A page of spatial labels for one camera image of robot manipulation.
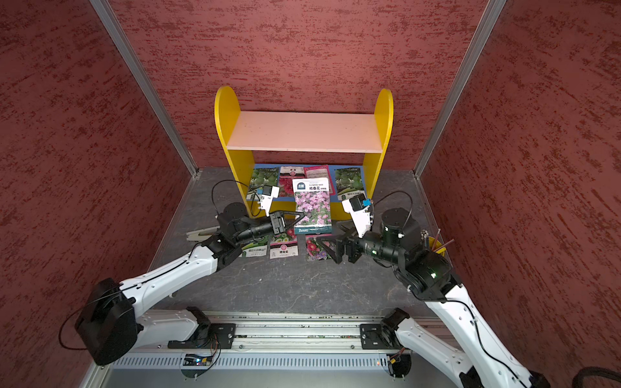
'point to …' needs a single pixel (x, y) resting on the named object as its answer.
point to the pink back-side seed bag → (320, 172)
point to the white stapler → (201, 234)
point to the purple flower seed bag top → (312, 198)
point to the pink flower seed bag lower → (287, 174)
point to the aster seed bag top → (284, 244)
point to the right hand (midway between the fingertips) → (328, 239)
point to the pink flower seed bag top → (314, 250)
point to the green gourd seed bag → (256, 249)
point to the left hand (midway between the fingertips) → (303, 221)
